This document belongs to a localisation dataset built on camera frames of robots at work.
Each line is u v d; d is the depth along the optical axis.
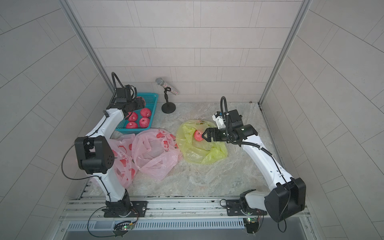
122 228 0.66
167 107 1.13
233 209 0.71
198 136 0.91
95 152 0.48
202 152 0.87
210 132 0.67
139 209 0.71
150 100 1.12
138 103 0.81
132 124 0.96
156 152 0.91
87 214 0.69
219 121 0.70
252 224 0.70
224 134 0.64
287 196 0.38
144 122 0.97
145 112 1.03
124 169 0.75
